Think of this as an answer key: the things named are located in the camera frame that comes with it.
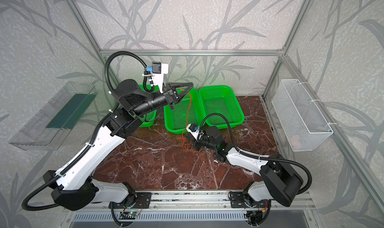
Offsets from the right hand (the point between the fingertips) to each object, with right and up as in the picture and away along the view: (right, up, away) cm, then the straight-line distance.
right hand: (188, 130), depth 80 cm
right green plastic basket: (+22, +19, +40) cm, 50 cm away
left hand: (+5, +20, -31) cm, 38 cm away
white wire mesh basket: (+50, +5, -20) cm, 54 cm away
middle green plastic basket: (-3, +9, +32) cm, 33 cm away
